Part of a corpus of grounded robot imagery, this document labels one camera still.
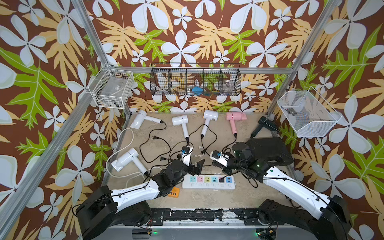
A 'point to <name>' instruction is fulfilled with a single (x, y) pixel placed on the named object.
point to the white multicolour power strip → (208, 181)
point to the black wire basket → (195, 79)
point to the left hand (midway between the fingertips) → (197, 154)
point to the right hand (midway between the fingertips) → (214, 161)
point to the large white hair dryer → (118, 164)
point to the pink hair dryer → (232, 116)
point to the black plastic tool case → (271, 149)
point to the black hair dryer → (264, 121)
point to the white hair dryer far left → (140, 118)
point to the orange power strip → (174, 192)
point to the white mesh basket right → (310, 115)
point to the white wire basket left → (112, 88)
